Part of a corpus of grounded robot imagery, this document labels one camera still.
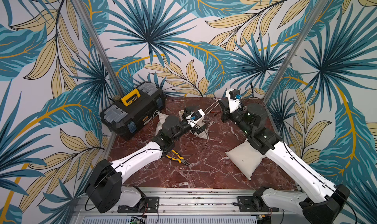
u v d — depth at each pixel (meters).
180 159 0.88
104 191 0.40
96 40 0.84
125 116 0.86
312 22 0.77
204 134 0.94
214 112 0.71
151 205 0.73
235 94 0.53
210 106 0.69
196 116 0.57
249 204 0.73
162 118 1.48
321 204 0.39
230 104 0.56
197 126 0.66
